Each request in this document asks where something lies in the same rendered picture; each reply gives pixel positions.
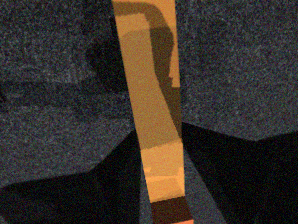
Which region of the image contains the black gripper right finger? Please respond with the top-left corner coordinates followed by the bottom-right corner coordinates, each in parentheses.
top-left (182, 122), bottom-right (298, 224)

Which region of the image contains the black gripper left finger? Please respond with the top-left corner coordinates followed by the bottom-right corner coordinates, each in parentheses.
top-left (0, 130), bottom-right (141, 224)

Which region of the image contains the orange bar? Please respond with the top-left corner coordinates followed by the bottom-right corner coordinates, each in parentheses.
top-left (112, 0), bottom-right (193, 224)

